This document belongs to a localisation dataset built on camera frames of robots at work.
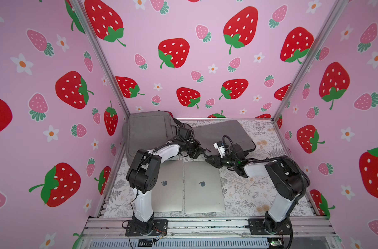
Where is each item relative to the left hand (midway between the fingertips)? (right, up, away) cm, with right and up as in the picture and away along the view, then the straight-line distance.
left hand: (208, 149), depth 91 cm
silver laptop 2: (-4, -21, -6) cm, 23 cm away
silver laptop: (-24, -26, -6) cm, 35 cm away
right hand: (-2, -7, -3) cm, 8 cm away
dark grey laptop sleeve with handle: (+2, +8, +18) cm, 20 cm away
